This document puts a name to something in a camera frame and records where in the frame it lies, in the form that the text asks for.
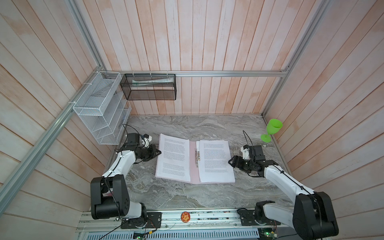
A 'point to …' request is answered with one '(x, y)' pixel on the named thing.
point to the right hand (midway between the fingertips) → (233, 162)
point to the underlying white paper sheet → (215, 162)
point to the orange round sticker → (185, 216)
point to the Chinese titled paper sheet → (198, 145)
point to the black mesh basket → (149, 86)
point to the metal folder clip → (197, 157)
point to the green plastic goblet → (273, 126)
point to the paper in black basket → (146, 82)
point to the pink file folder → (194, 177)
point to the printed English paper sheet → (173, 158)
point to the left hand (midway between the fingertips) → (161, 154)
